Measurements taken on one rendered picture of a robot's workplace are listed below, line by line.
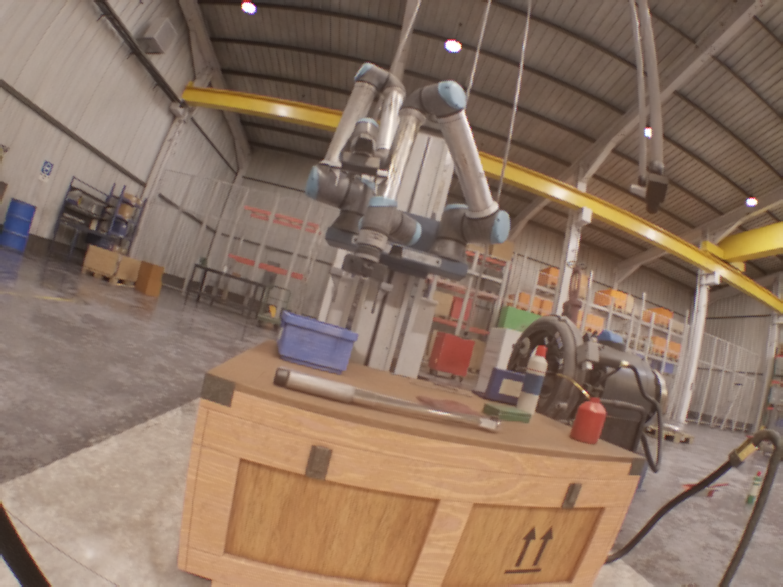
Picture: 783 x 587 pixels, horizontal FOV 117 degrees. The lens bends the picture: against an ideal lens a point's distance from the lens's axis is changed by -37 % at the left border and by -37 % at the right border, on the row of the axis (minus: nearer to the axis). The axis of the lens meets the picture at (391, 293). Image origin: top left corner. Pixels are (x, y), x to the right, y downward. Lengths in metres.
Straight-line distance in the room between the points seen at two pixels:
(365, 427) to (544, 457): 0.37
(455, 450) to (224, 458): 0.41
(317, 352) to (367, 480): 0.44
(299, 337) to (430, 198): 1.21
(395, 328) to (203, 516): 1.38
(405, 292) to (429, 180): 0.62
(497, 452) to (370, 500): 0.25
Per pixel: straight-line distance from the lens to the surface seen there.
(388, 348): 1.91
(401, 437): 0.67
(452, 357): 7.69
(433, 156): 2.14
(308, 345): 1.01
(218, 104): 11.50
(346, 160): 1.32
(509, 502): 0.81
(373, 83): 1.93
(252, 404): 0.65
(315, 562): 0.81
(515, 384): 1.43
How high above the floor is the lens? 0.62
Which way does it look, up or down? 6 degrees up
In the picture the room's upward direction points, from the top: 15 degrees clockwise
